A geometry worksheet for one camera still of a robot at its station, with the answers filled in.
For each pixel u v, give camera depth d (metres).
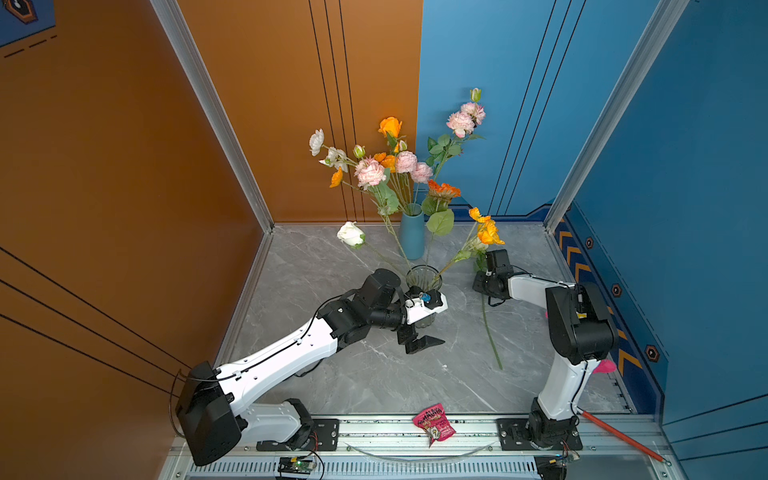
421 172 0.91
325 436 0.73
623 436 0.73
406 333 0.61
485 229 0.70
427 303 0.57
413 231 0.98
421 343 0.61
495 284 0.77
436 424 0.74
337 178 0.80
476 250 1.09
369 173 0.68
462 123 0.77
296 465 0.71
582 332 0.51
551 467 0.70
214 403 0.39
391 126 0.89
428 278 0.82
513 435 0.72
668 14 0.69
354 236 0.64
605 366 0.78
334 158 0.83
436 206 0.77
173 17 0.70
